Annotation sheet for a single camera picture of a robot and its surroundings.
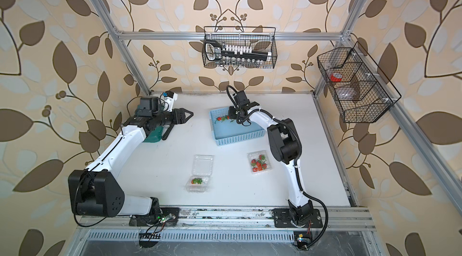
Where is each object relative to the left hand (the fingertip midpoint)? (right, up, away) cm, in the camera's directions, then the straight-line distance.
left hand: (184, 112), depth 82 cm
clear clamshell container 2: (+7, -29, +5) cm, 30 cm away
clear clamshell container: (+34, -22, +9) cm, 42 cm away
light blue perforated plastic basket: (+18, -11, +18) cm, 28 cm away
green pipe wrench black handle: (-16, -14, +17) cm, 27 cm away
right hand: (+21, -1, +20) cm, 29 cm away
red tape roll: (+70, +16, -1) cm, 72 cm away
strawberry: (+7, -32, +1) cm, 33 cm away
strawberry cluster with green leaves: (+16, -5, +23) cm, 28 cm away
